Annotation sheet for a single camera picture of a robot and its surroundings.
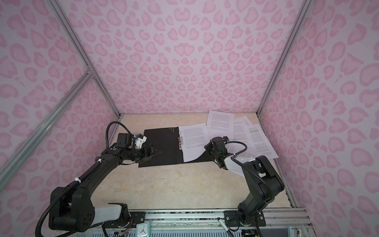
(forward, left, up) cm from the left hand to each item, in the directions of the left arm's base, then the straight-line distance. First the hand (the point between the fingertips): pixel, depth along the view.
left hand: (156, 152), depth 82 cm
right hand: (+9, -29, -6) cm, 31 cm away
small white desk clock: (-35, +3, -11) cm, 37 cm away
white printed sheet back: (+31, -42, -14) cm, 54 cm away
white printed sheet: (+18, -22, -13) cm, 31 cm away
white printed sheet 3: (+22, -56, -15) cm, 62 cm away
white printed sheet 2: (-5, -41, +10) cm, 43 cm away
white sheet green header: (+11, -67, -15) cm, 70 cm away
